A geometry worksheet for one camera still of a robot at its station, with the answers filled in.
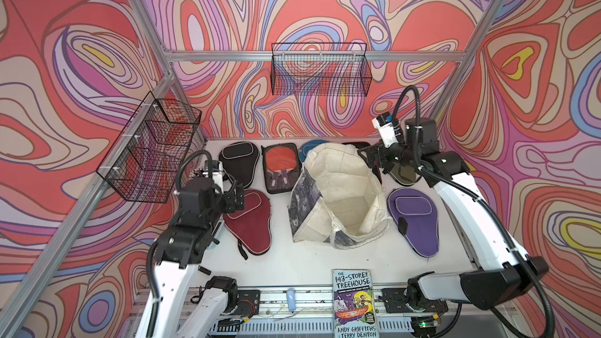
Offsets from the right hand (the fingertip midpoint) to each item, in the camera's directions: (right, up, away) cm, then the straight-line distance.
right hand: (372, 151), depth 73 cm
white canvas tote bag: (-8, -19, +23) cm, 30 cm away
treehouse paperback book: (-6, -48, -2) cm, 48 cm away
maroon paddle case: (-42, -29, +14) cm, 53 cm away
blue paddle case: (-20, +4, +40) cm, 45 cm away
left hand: (-44, -10, -5) cm, 46 cm away
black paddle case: (-52, -3, +34) cm, 62 cm away
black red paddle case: (-2, +3, +9) cm, 10 cm away
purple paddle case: (+22, -23, +18) cm, 36 cm away
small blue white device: (-26, -46, -1) cm, 53 cm away
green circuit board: (-45, -54, -2) cm, 70 cm away
